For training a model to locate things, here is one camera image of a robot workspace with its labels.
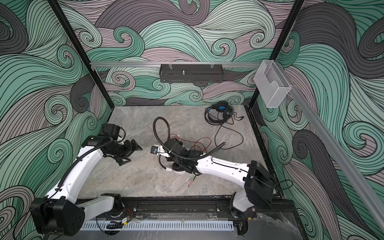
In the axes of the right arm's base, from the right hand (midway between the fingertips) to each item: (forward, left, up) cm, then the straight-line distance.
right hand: (170, 142), depth 78 cm
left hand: (-4, +17, -2) cm, 18 cm away
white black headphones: (-9, -2, -12) cm, 15 cm away
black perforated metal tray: (+44, -11, +14) cm, 47 cm away
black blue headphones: (+39, -34, -19) cm, 55 cm away
